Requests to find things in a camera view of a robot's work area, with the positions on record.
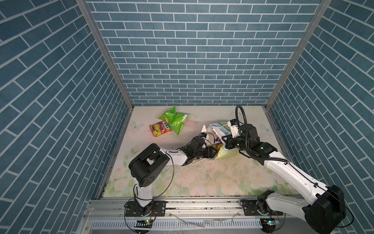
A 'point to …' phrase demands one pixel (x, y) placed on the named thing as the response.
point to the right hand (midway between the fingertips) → (224, 137)
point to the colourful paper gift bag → (214, 134)
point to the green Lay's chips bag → (176, 120)
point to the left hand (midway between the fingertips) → (217, 153)
